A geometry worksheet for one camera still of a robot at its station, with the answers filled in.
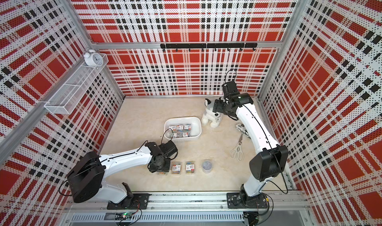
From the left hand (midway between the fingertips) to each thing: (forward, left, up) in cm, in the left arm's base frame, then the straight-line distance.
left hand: (165, 168), depth 83 cm
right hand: (+25, -33, +22) cm, 47 cm away
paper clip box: (0, -6, 0) cm, 6 cm away
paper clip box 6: (+27, -11, 0) cm, 30 cm away
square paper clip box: (0, -14, +1) cm, 14 cm away
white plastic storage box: (+27, -17, -2) cm, 32 cm away
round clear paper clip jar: (0, -23, +1) cm, 23 cm away
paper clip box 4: (+26, -1, 0) cm, 26 cm away
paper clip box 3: (+21, -10, +1) cm, 24 cm away
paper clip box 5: (+26, -6, +1) cm, 27 cm away
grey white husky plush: (+31, -26, +7) cm, 41 cm away
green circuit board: (-22, +16, -1) cm, 27 cm away
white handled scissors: (+11, -43, -2) cm, 44 cm away
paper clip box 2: (-3, +2, +1) cm, 4 cm away
